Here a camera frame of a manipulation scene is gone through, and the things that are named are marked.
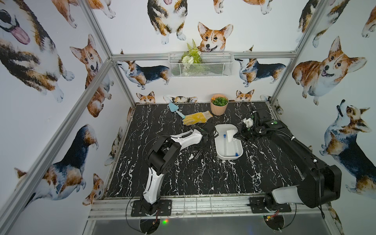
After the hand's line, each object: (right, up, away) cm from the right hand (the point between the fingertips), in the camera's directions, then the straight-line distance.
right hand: (232, 134), depth 79 cm
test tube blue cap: (-1, -9, +17) cm, 19 cm away
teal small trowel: (-38, +16, +39) cm, 57 cm away
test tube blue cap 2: (+6, -14, +12) cm, 20 cm away
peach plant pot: (-3, +20, +27) cm, 34 cm away
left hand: (-12, -10, +16) cm, 22 cm away
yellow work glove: (-19, +8, +31) cm, 37 cm away
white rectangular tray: (+1, -10, +16) cm, 19 cm away
